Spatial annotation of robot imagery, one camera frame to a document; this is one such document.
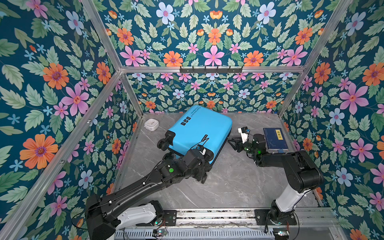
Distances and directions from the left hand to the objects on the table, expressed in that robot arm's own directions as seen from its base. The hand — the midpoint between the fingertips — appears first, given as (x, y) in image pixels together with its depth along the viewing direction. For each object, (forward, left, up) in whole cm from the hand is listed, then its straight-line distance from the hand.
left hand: (207, 167), depth 70 cm
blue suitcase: (+25, +3, 0) cm, 26 cm away
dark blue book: (+26, -51, -19) cm, 61 cm away
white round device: (+43, +37, -16) cm, 59 cm away
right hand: (+22, -17, -9) cm, 29 cm away
